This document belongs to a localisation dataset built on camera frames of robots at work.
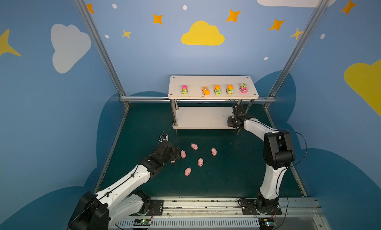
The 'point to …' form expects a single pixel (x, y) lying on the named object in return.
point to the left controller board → (143, 222)
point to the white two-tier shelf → (206, 102)
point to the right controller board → (266, 223)
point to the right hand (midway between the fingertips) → (234, 119)
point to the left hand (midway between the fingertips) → (174, 149)
